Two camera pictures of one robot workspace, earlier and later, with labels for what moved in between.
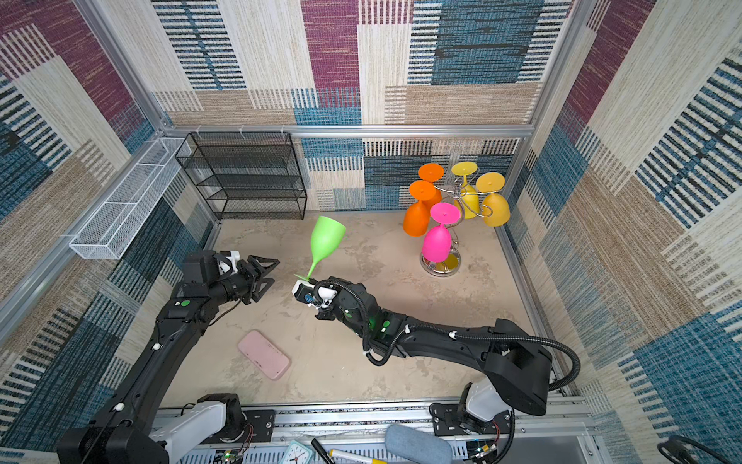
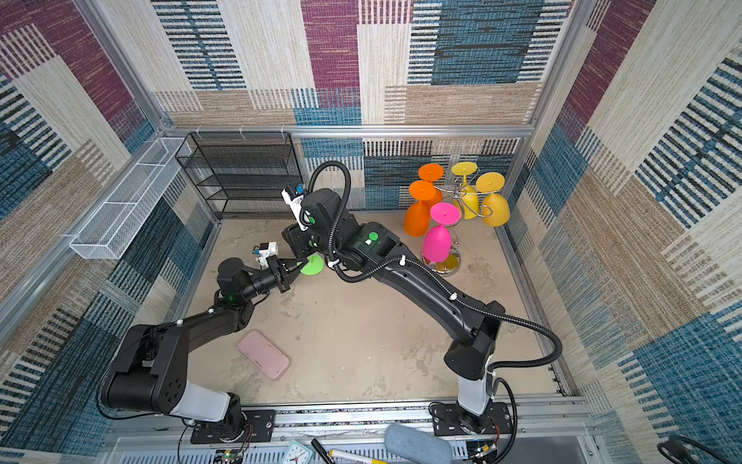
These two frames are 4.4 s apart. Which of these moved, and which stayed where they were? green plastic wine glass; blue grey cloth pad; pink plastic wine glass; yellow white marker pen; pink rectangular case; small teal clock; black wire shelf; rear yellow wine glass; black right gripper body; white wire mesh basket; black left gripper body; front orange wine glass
Moved: black right gripper body; green plastic wine glass; black left gripper body
Stayed: blue grey cloth pad; black wire shelf; white wire mesh basket; pink plastic wine glass; front orange wine glass; yellow white marker pen; rear yellow wine glass; small teal clock; pink rectangular case
